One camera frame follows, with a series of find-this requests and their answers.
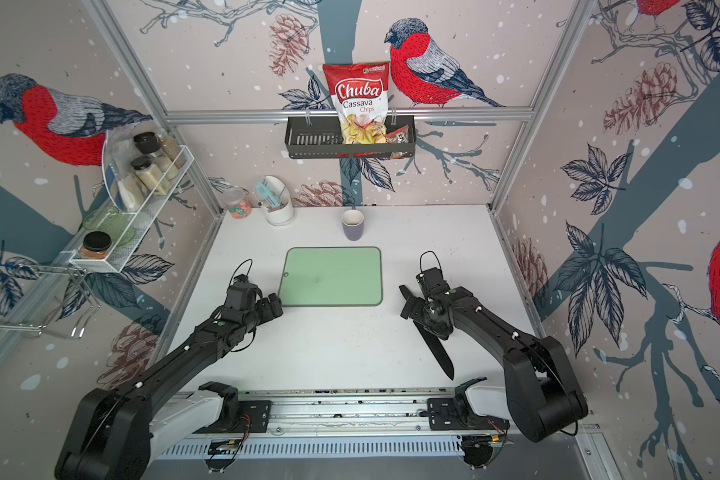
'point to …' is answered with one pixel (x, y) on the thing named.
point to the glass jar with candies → (237, 202)
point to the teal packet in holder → (271, 197)
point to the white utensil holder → (282, 216)
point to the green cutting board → (331, 276)
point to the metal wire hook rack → (74, 273)
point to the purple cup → (353, 224)
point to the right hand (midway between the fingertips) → (415, 316)
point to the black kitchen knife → (434, 342)
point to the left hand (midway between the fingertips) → (273, 297)
